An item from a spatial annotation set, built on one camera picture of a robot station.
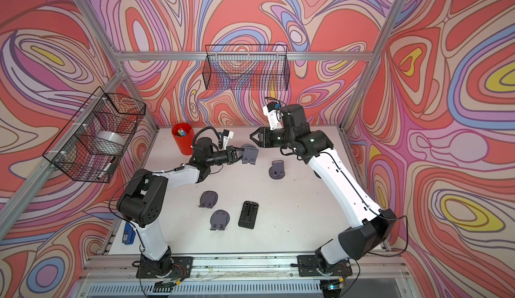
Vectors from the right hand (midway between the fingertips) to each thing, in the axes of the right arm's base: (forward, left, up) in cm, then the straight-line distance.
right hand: (254, 142), depth 70 cm
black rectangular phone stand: (-14, +4, -31) cm, 34 cm away
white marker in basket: (-5, +55, -6) cm, 56 cm away
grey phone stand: (+2, +2, -10) cm, 10 cm away
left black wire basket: (+3, +62, -3) cm, 62 cm away
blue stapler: (-21, +52, -29) cm, 63 cm away
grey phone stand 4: (-14, +17, -35) cm, 41 cm away
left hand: (+5, +2, -14) cm, 15 cm away
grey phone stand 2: (+6, -9, -28) cm, 31 cm away
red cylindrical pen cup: (+25, +37, -20) cm, 49 cm away
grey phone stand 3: (-6, +23, -32) cm, 40 cm away
